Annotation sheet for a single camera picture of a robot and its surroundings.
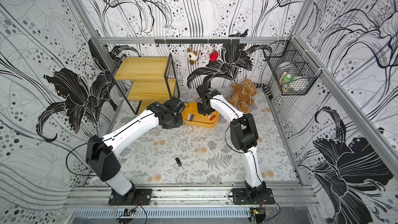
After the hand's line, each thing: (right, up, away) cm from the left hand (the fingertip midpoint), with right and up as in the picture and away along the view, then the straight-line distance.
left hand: (178, 126), depth 83 cm
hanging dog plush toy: (+7, +41, +10) cm, 43 cm away
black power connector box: (+40, -39, -13) cm, 57 cm away
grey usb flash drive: (+6, +3, +19) cm, 20 cm away
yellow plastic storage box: (+11, +1, +16) cm, 19 cm away
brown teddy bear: (+41, +18, +21) cm, 49 cm away
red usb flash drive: (+20, +3, +20) cm, 28 cm away
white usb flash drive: (+4, +3, +19) cm, 19 cm away
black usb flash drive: (0, -20, +1) cm, 20 cm away
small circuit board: (-21, -39, -11) cm, 46 cm away
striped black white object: (+63, +22, +36) cm, 76 cm away
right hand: (+15, +9, +15) cm, 23 cm away
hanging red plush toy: (+20, +42, +11) cm, 48 cm away
